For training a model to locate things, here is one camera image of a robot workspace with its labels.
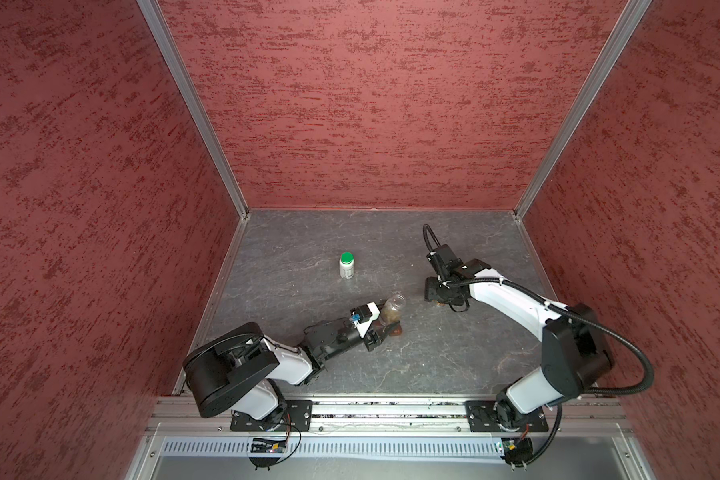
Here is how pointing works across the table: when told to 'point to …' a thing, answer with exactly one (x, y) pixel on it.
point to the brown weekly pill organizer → (397, 330)
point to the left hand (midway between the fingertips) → (392, 316)
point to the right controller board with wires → (519, 452)
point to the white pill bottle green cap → (347, 265)
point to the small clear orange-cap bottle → (391, 309)
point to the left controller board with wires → (267, 445)
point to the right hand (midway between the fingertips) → (434, 300)
